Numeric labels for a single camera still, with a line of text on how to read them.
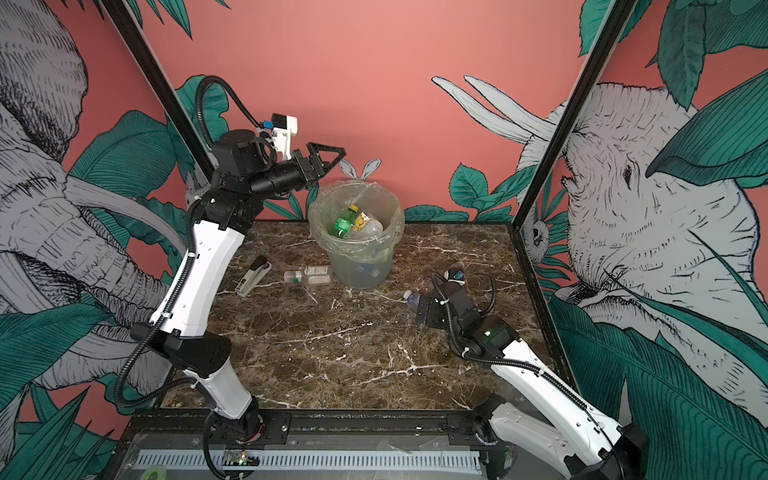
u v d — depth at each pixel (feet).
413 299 3.14
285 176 1.82
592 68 2.54
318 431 2.45
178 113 2.89
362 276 3.15
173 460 2.30
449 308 1.76
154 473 2.21
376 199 3.06
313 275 3.23
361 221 3.17
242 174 1.61
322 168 1.79
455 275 2.20
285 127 1.86
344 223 3.06
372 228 2.91
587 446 1.28
